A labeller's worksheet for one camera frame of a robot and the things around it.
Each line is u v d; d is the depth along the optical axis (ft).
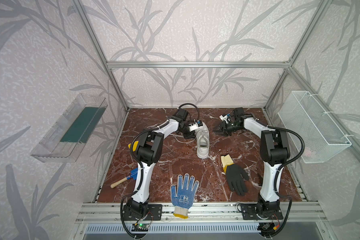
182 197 2.57
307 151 2.36
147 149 1.93
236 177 2.80
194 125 2.92
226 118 3.04
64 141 2.07
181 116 2.77
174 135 3.38
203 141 3.06
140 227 2.35
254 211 2.41
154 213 2.41
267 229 2.44
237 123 2.65
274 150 1.84
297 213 2.47
